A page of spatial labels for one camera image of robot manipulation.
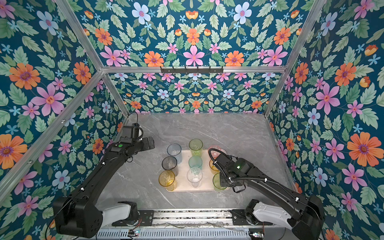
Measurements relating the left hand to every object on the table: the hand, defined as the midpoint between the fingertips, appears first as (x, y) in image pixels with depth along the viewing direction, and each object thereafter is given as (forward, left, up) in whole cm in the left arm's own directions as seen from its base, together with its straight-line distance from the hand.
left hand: (147, 138), depth 82 cm
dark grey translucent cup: (-9, -11, -13) cm, 19 cm away
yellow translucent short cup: (-16, -36, -11) cm, 41 cm away
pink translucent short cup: (-18, -35, +11) cm, 41 cm away
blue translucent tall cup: (-2, -13, -12) cm, 18 cm away
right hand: (-24, -40, -9) cm, 47 cm away
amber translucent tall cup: (-17, -9, -17) cm, 26 cm away
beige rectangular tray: (-20, -18, -19) cm, 33 cm away
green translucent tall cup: (-3, -26, -6) cm, 27 cm away
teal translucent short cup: (-8, -26, -15) cm, 31 cm away
